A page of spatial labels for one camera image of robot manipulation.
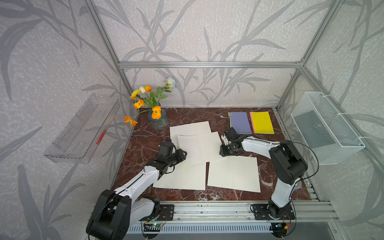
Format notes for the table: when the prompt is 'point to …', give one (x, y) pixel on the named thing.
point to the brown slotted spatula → (148, 192)
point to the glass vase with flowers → (148, 100)
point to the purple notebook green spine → (240, 122)
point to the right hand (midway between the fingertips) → (221, 152)
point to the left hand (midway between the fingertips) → (186, 154)
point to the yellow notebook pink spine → (261, 123)
